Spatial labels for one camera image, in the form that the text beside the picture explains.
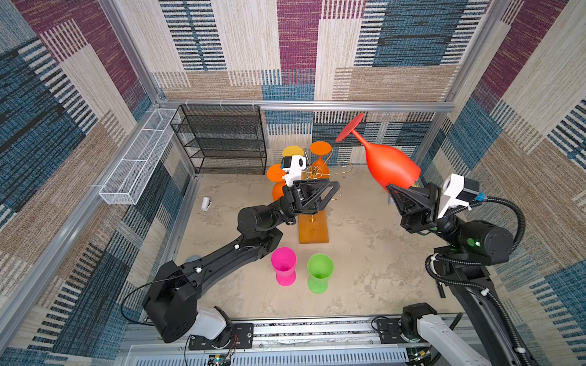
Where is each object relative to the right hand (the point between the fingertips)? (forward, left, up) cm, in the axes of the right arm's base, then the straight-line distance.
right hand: (387, 188), depth 49 cm
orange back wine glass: (+28, +11, -23) cm, 38 cm away
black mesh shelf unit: (+59, +55, -31) cm, 86 cm away
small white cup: (+30, +61, -45) cm, 81 cm away
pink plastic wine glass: (-1, +24, -36) cm, 43 cm away
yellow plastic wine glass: (+30, +21, -15) cm, 40 cm away
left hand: (-2, +12, +2) cm, 13 cm away
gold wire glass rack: (+18, +13, -46) cm, 51 cm away
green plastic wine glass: (-2, +12, -38) cm, 40 cm away
